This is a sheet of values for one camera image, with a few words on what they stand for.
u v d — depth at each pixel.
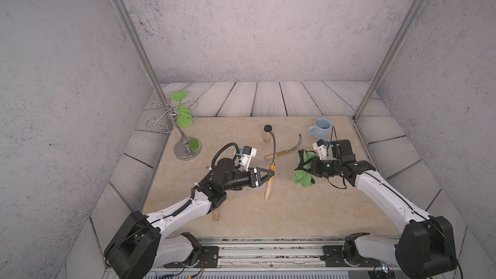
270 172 0.71
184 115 0.91
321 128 1.04
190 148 1.08
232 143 0.62
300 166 0.80
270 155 1.03
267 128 1.04
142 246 0.41
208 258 0.73
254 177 0.66
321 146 0.77
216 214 0.82
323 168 0.70
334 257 0.71
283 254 0.76
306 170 0.77
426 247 0.40
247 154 0.70
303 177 0.77
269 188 0.71
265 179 0.71
